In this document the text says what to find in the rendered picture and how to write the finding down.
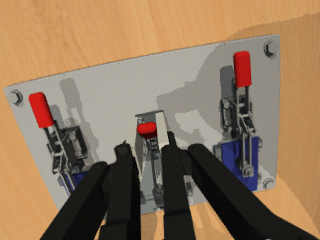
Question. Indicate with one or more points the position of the blue flat plate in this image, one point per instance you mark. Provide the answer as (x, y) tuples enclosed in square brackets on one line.
[(230, 150)]

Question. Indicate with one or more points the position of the blue rectangular plate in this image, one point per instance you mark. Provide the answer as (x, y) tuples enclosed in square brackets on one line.
[(78, 176)]

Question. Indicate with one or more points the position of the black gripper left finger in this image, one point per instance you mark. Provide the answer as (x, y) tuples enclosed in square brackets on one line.
[(83, 212)]

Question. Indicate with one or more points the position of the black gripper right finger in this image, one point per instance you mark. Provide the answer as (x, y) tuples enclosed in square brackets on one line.
[(241, 212)]

